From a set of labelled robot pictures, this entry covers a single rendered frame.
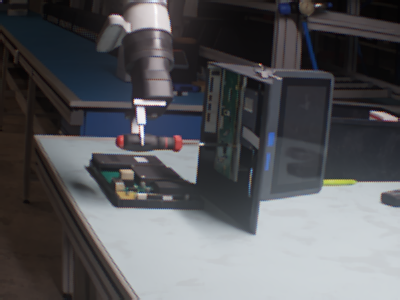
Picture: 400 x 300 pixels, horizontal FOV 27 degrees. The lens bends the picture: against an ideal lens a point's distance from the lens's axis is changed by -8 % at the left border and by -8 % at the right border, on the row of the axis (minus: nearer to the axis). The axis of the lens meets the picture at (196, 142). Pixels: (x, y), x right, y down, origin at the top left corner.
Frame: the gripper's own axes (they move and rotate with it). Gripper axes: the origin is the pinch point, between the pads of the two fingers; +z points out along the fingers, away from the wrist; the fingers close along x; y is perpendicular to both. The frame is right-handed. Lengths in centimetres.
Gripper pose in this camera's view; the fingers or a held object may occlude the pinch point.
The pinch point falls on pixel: (139, 148)
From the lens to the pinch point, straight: 126.1
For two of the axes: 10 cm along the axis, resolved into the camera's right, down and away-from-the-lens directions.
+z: 1.1, 9.2, -3.7
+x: -3.2, 3.8, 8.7
